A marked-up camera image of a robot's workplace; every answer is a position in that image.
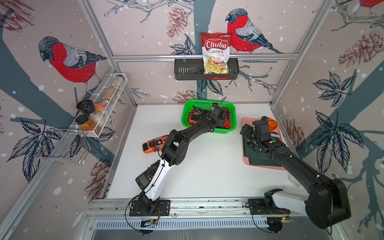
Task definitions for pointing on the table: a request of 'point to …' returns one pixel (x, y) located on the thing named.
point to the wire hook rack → (67, 144)
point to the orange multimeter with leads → (194, 116)
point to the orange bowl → (272, 124)
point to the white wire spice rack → (104, 100)
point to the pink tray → (245, 161)
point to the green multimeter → (142, 180)
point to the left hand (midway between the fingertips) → (221, 116)
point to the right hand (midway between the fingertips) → (247, 128)
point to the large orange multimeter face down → (155, 145)
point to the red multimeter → (227, 120)
